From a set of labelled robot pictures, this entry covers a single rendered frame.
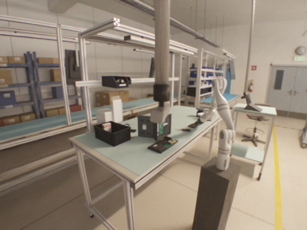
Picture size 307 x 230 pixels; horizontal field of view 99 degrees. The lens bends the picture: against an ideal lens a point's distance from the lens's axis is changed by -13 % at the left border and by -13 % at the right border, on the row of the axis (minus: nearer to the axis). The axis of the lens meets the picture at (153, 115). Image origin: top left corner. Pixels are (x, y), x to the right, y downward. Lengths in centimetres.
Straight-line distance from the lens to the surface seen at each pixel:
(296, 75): 770
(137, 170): 97
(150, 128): 136
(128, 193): 109
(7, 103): 436
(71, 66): 276
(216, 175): 128
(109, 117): 155
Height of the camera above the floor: 157
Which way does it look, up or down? 15 degrees down
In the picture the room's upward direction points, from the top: straight up
